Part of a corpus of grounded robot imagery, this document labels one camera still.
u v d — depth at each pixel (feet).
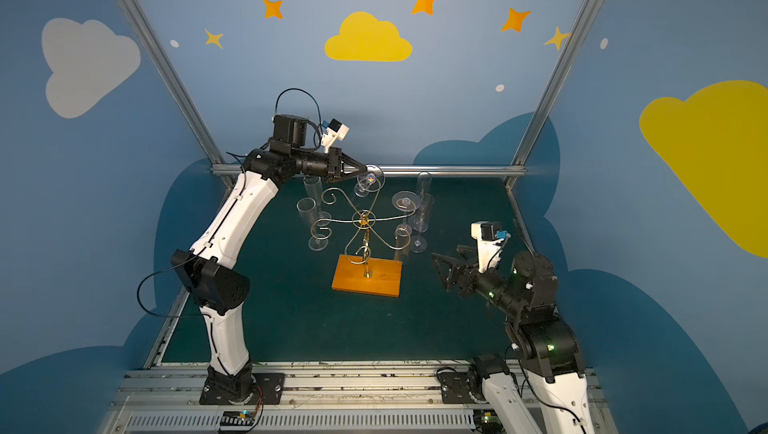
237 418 2.40
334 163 2.17
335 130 2.27
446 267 1.77
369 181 2.37
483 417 2.40
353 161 2.32
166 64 2.82
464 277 1.74
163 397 2.42
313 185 3.14
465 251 2.08
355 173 2.34
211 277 1.55
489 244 1.74
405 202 2.35
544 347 1.36
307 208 2.90
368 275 3.06
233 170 3.88
